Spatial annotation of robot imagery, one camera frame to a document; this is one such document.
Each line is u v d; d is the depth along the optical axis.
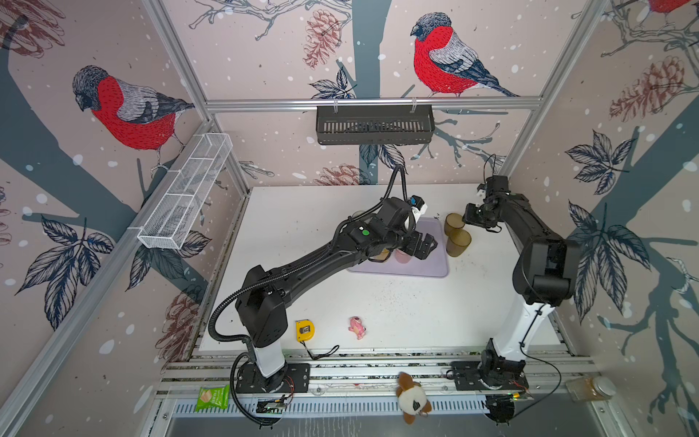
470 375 0.73
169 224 0.71
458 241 0.96
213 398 0.70
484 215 0.82
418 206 0.67
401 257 0.66
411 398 0.68
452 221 1.03
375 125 1.04
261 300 0.43
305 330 0.80
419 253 0.67
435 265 0.97
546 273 0.52
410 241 0.67
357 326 0.80
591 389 0.65
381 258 0.67
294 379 0.73
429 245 0.66
